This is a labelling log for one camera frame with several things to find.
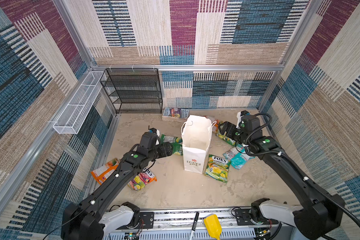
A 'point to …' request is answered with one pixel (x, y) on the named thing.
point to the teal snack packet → (238, 156)
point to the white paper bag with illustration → (195, 133)
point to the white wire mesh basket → (70, 120)
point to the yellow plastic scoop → (213, 226)
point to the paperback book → (175, 114)
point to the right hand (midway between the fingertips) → (224, 131)
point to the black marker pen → (193, 228)
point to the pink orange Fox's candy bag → (145, 177)
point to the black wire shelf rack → (133, 90)
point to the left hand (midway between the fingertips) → (168, 146)
